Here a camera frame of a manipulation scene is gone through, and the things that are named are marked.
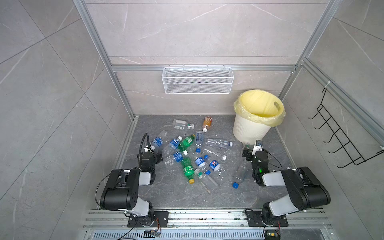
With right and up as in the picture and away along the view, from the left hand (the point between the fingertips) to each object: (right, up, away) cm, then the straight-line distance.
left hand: (149, 148), depth 93 cm
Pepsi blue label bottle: (+41, -10, -7) cm, 43 cm away
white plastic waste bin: (+62, +11, -1) cm, 63 cm away
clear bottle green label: (+18, +15, +18) cm, 30 cm away
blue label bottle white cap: (+12, -1, +4) cm, 12 cm away
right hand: (+66, +2, 0) cm, 66 cm away
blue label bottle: (+32, -7, -5) cm, 33 cm away
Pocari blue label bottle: (+18, -5, -3) cm, 19 cm away
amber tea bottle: (+38, +16, +16) cm, 44 cm away
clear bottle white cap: (+45, +2, +5) cm, 45 cm away
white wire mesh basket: (+31, +46, +8) cm, 56 cm away
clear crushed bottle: (+41, -3, 0) cm, 41 cm away
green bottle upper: (+23, +3, +5) cm, 24 cm away
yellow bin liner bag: (+76, +28, +9) cm, 81 cm away
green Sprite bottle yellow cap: (+25, -10, -7) cm, 28 cm away
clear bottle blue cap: (+32, +5, +6) cm, 33 cm away
